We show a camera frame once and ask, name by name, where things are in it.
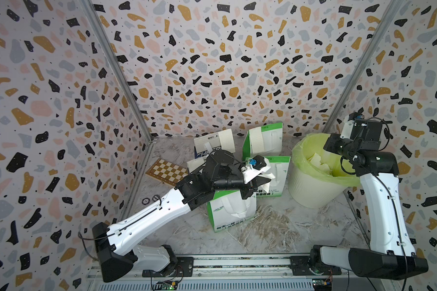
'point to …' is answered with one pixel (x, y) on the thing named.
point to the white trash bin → (319, 177)
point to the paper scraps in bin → (315, 159)
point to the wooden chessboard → (167, 172)
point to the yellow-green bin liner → (308, 152)
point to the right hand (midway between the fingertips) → (331, 137)
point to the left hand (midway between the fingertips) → (271, 179)
